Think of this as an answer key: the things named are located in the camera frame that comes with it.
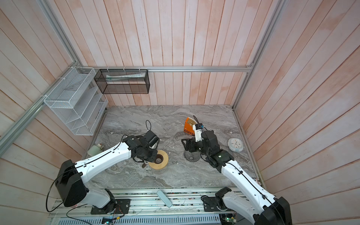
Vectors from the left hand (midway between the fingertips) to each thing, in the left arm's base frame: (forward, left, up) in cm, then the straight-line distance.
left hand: (152, 160), depth 79 cm
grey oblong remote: (-21, -10, -8) cm, 24 cm away
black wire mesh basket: (+57, +27, +14) cm, 65 cm away
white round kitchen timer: (+15, -55, -8) cm, 58 cm away
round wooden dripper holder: (0, -5, 0) cm, 5 cm away
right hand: (+9, -20, +9) cm, 24 cm away
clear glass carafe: (-3, -4, -10) cm, 11 cm away
